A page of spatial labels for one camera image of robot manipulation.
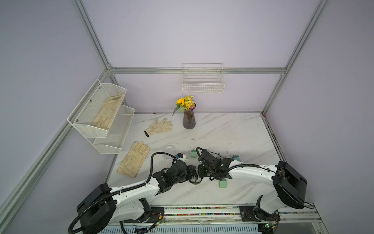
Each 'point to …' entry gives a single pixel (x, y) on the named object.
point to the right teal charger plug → (236, 157)
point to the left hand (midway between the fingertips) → (196, 172)
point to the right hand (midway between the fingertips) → (199, 173)
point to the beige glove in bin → (105, 115)
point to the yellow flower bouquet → (184, 103)
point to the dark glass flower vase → (189, 122)
